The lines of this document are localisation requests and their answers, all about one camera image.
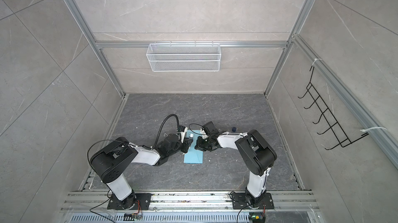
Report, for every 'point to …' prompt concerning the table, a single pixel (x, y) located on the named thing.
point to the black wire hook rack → (335, 130)
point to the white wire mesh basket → (184, 57)
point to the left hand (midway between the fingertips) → (191, 136)
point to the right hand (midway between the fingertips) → (195, 146)
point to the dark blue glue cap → (234, 129)
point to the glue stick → (191, 136)
